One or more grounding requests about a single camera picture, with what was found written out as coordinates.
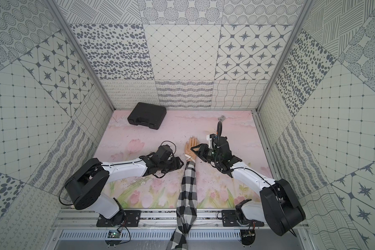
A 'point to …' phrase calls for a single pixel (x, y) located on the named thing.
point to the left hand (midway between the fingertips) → (184, 167)
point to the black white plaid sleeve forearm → (186, 211)
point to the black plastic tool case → (147, 113)
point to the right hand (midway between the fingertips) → (193, 152)
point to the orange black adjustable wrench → (222, 118)
